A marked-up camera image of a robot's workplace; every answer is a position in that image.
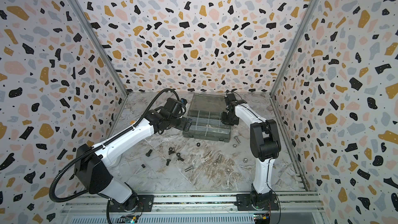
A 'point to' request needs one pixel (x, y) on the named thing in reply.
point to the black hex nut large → (170, 151)
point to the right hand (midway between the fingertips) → (223, 119)
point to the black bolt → (180, 158)
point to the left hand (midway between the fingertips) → (184, 118)
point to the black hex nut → (198, 144)
